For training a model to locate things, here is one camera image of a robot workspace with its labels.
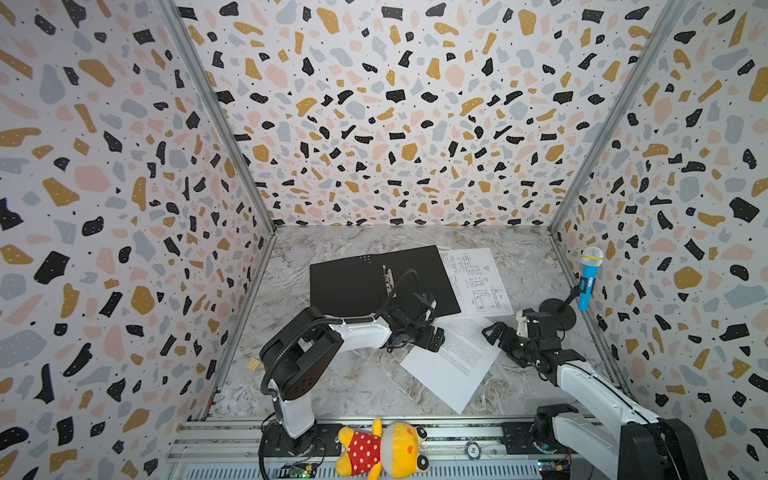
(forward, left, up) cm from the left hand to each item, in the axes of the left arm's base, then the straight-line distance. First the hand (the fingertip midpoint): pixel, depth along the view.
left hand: (435, 333), depth 88 cm
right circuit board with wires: (-33, -26, -5) cm, 42 cm away
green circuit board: (-32, +35, -4) cm, 48 cm away
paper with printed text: (-10, -5, -5) cm, 12 cm away
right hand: (-1, -16, +1) cm, 16 cm away
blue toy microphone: (+9, -40, +23) cm, 47 cm away
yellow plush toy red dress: (-29, +12, +4) cm, 32 cm away
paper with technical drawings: (+21, -17, -5) cm, 27 cm away
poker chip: (-29, -7, -4) cm, 30 cm away
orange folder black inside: (+20, +25, -4) cm, 32 cm away
